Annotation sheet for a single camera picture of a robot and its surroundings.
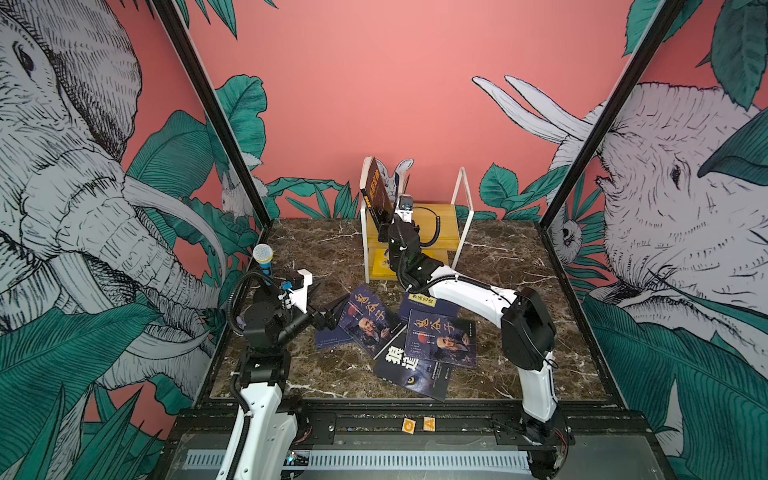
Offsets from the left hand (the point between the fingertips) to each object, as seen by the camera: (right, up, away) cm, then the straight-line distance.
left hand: (335, 287), depth 71 cm
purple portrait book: (+29, -18, +17) cm, 38 cm away
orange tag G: (+18, -36, +3) cm, 40 cm away
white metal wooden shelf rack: (+31, +12, +19) cm, 38 cm away
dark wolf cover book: (+23, -26, +11) cm, 37 cm away
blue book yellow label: (-6, -18, +17) cm, 25 cm away
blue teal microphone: (-21, +8, +9) cm, 24 cm away
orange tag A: (+23, -35, +3) cm, 42 cm away
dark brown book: (+9, +25, +9) cm, 28 cm away
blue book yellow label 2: (+25, -8, +26) cm, 37 cm away
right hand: (+13, +21, +9) cm, 26 cm away
